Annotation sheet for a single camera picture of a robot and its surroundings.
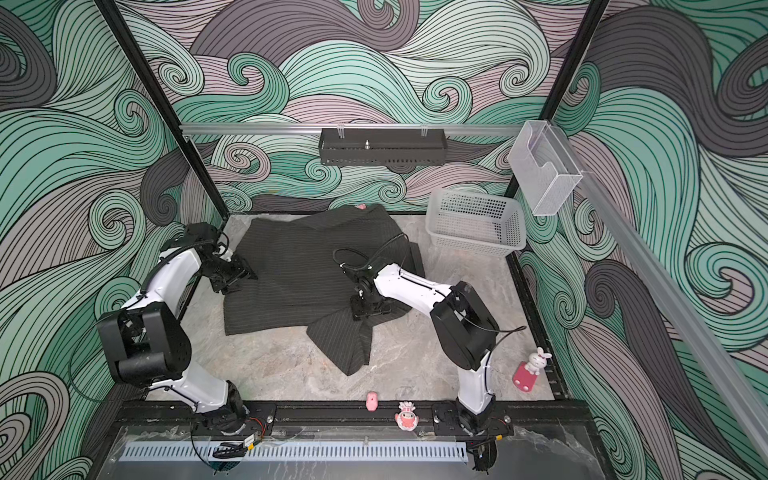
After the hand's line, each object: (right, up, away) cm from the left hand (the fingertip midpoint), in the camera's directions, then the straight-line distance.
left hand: (251, 276), depth 86 cm
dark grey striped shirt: (+13, +1, +15) cm, 20 cm away
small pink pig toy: (+31, +24, +33) cm, 51 cm away
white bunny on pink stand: (+78, -26, -6) cm, 83 cm away
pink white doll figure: (+45, -33, -15) cm, 58 cm away
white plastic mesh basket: (+78, +18, +31) cm, 86 cm away
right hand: (+34, -12, +1) cm, 36 cm away
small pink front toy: (+36, -30, -12) cm, 49 cm away
